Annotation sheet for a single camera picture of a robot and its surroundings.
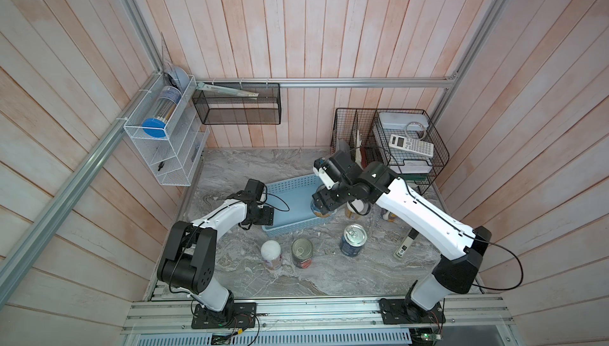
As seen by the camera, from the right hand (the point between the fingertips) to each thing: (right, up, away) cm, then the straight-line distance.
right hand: (324, 194), depth 75 cm
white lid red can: (-18, -19, +1) cm, 26 cm away
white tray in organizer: (+37, +29, +25) cm, 53 cm away
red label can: (-7, -19, +2) cm, 21 cm away
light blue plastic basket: (-11, -3, +9) cm, 14 cm away
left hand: (-23, -12, +18) cm, 31 cm away
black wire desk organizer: (+21, +26, +37) cm, 50 cm away
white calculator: (+37, +18, +18) cm, 44 cm away
